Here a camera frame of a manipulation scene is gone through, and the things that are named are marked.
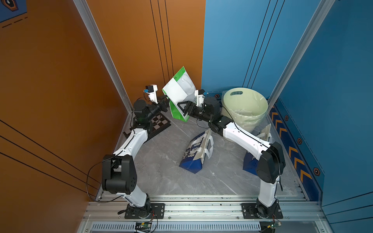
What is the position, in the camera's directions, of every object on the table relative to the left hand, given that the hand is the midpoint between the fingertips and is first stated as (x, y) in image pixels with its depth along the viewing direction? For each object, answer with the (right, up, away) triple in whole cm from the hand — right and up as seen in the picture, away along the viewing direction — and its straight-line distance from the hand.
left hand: (172, 93), depth 76 cm
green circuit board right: (+51, -65, -7) cm, 83 cm away
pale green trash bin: (+50, -5, +25) cm, 56 cm away
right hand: (+5, -6, -1) cm, 8 cm away
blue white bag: (+15, -28, 0) cm, 32 cm away
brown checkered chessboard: (-6, -15, -1) cm, 17 cm away
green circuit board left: (-12, -66, -5) cm, 68 cm away
